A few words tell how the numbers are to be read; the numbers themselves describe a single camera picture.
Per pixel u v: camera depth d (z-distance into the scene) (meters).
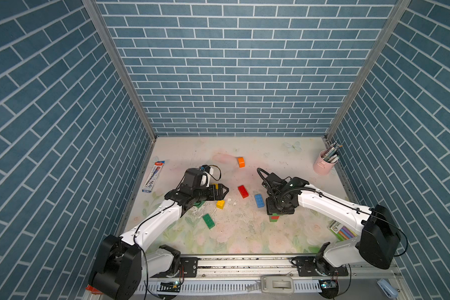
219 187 0.75
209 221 0.85
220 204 0.88
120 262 0.42
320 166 0.99
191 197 0.63
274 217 0.82
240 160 1.08
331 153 0.96
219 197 0.73
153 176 1.01
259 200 0.91
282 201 0.61
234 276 0.74
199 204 0.88
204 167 0.76
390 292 0.67
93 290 0.41
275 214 0.74
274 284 0.68
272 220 0.86
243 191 0.95
